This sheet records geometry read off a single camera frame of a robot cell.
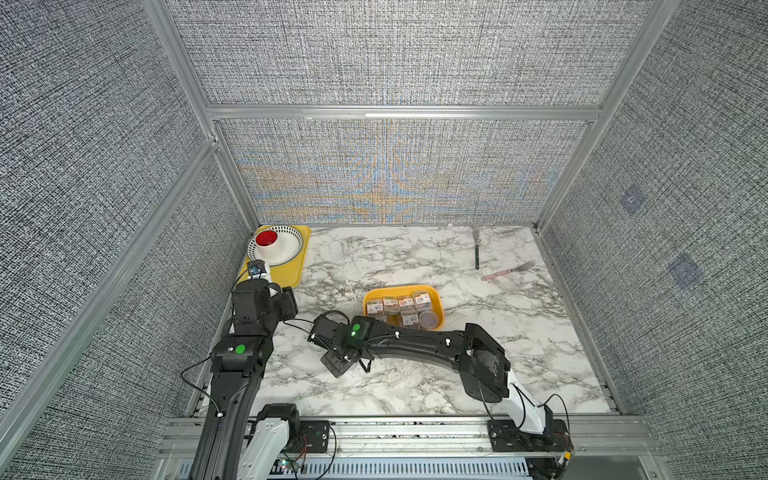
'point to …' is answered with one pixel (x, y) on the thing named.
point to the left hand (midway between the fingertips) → (284, 287)
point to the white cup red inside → (266, 238)
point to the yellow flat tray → (288, 274)
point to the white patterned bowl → (277, 245)
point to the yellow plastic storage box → (417, 306)
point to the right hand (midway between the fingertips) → (339, 346)
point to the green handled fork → (476, 235)
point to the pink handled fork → (525, 266)
